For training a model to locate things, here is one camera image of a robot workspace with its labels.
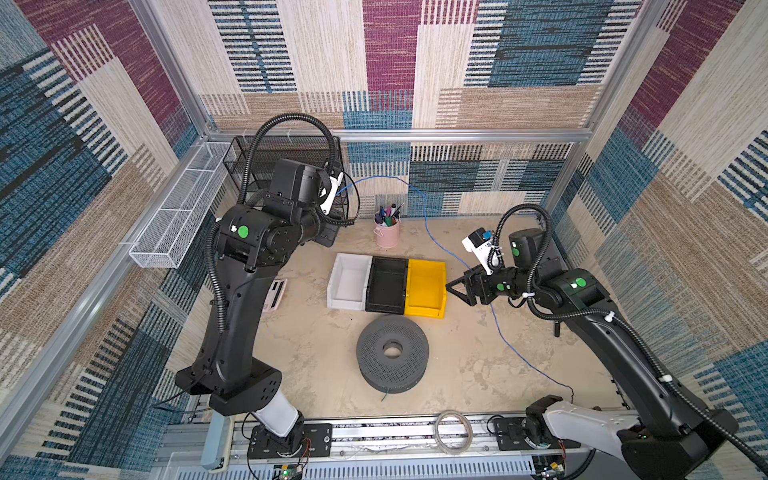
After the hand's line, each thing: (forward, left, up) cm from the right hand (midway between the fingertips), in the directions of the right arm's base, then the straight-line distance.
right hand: (460, 286), depth 70 cm
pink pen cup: (+37, +16, -17) cm, 43 cm away
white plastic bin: (+18, +30, -27) cm, 44 cm away
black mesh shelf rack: (+53, +41, +3) cm, 67 cm away
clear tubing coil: (-26, +6, -27) cm, 38 cm away
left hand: (+9, +29, +17) cm, 34 cm away
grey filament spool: (-11, +16, -26) cm, 33 cm away
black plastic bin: (+18, +17, -27) cm, 37 cm away
